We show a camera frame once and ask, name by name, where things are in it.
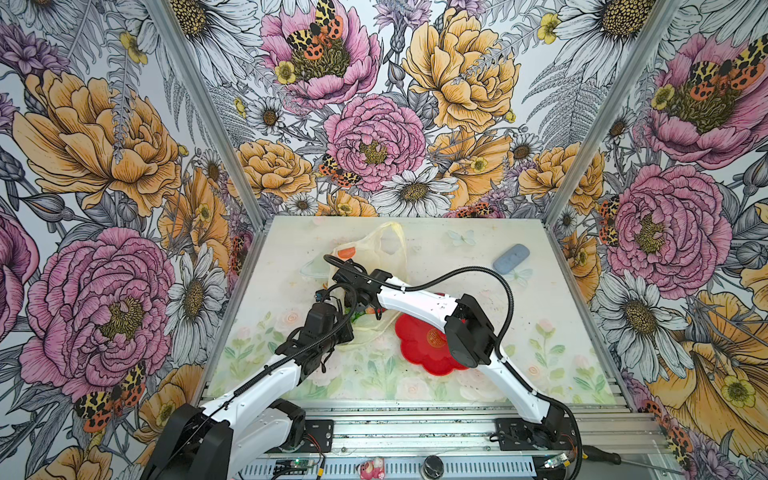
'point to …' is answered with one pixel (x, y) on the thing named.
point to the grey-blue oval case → (511, 259)
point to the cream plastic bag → (384, 248)
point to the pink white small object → (372, 469)
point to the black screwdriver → (599, 454)
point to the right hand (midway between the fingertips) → (370, 299)
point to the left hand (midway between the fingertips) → (348, 328)
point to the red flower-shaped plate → (425, 344)
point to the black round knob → (432, 467)
